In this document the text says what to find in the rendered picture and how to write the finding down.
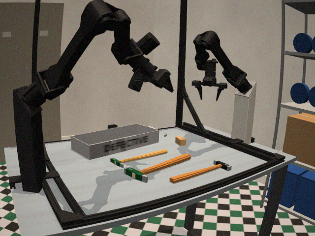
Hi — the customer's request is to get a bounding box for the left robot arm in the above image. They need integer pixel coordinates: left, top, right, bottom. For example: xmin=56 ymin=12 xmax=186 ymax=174
xmin=193 ymin=30 xmax=252 ymax=94

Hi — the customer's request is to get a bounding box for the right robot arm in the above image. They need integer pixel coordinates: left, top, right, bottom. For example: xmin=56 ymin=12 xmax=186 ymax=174
xmin=21 ymin=0 xmax=160 ymax=112

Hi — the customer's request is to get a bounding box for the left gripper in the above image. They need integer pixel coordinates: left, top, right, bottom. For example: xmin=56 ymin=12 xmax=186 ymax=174
xmin=192 ymin=71 xmax=227 ymax=101

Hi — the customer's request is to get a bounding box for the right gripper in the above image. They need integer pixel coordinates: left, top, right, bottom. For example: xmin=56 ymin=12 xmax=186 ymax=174
xmin=133 ymin=57 xmax=174 ymax=92

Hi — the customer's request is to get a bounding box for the orange rectangular block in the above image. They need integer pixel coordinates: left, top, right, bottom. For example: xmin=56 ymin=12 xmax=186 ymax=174
xmin=175 ymin=136 xmax=186 ymax=146

